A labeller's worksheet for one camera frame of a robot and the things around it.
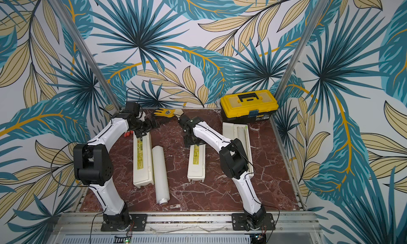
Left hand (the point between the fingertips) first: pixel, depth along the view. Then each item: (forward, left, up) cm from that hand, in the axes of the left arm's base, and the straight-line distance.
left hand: (153, 130), depth 92 cm
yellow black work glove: (+23, -1, -10) cm, 25 cm away
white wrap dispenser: (-21, +2, -4) cm, 21 cm away
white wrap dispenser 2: (-20, -26, -5) cm, 33 cm away
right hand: (-5, -25, -6) cm, 26 cm away
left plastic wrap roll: (-30, -9, -8) cm, 33 cm away
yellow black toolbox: (+17, -57, +4) cm, 59 cm away
